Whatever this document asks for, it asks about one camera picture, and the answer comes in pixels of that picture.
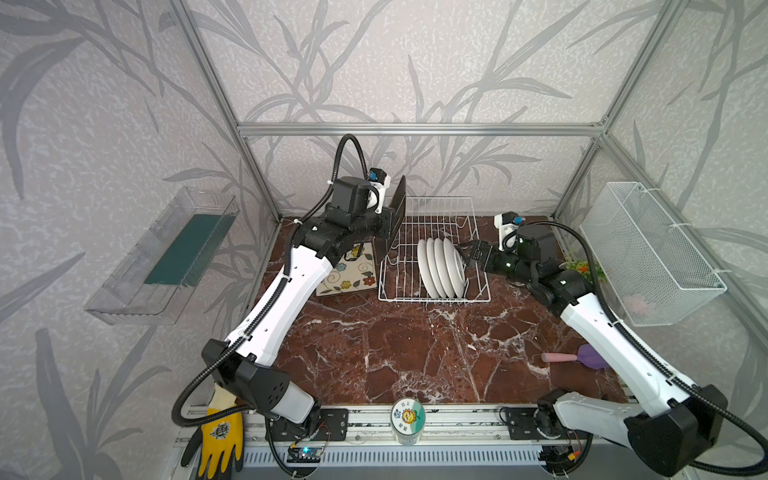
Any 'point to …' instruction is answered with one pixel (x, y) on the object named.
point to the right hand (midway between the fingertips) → (470, 241)
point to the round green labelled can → (408, 417)
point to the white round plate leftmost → (424, 267)
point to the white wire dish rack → (453, 217)
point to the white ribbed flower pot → (582, 267)
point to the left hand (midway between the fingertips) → (399, 204)
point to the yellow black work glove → (220, 441)
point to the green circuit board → (303, 455)
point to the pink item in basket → (637, 303)
